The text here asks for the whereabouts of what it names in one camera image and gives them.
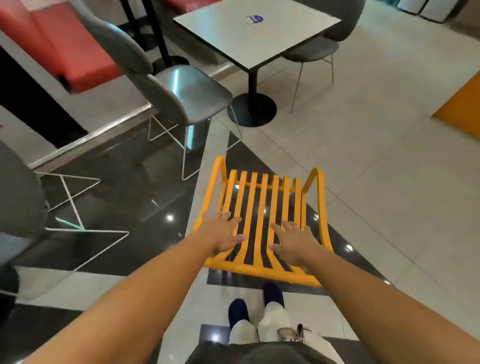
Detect metal key clip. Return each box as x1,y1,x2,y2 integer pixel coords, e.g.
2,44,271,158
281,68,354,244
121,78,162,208
276,323,312,343

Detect person's right navy shoe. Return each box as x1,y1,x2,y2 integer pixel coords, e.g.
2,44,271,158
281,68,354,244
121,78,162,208
263,281,285,308

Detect gray chair with wire legs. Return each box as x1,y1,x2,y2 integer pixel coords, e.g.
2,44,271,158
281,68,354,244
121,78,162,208
69,0,244,182
281,0,367,114
0,140,130,297

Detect person's navy shoe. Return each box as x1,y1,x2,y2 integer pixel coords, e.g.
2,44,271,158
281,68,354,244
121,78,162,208
228,298,250,331
263,281,285,308

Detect person's beige trousers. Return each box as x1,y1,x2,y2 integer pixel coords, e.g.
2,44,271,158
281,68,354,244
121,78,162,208
228,301,346,364

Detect black table pedestal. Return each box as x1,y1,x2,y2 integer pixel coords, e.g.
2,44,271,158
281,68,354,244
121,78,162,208
119,0,190,74

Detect person's left forearm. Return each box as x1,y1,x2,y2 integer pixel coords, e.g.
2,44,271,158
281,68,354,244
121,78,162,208
22,228,215,364

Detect yellow slatted chair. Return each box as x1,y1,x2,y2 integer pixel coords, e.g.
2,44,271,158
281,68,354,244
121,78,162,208
191,155,335,289

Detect person's dark gray shirt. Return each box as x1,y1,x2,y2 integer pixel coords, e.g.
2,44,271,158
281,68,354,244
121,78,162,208
185,341,338,364

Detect person's right forearm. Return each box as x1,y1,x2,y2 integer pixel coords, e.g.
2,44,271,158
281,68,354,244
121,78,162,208
305,247,480,364

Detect person's left hand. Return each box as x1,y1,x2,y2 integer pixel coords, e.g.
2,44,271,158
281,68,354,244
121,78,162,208
198,211,248,256

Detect white bin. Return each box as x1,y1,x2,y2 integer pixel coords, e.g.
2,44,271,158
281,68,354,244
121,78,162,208
397,0,428,15
419,0,470,23

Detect red bench cushion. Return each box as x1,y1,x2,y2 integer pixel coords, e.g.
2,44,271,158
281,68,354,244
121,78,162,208
0,0,63,78
31,1,125,95

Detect person's left navy shoe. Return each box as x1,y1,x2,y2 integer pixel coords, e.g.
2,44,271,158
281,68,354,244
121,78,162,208
228,298,250,331

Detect person's right hand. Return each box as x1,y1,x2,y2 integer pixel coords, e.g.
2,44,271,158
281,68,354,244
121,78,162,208
268,220,323,268

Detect white square table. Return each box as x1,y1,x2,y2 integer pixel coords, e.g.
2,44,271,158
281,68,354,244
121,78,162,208
173,0,342,128

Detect orange panel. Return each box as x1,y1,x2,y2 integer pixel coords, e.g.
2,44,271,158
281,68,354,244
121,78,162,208
431,71,480,140

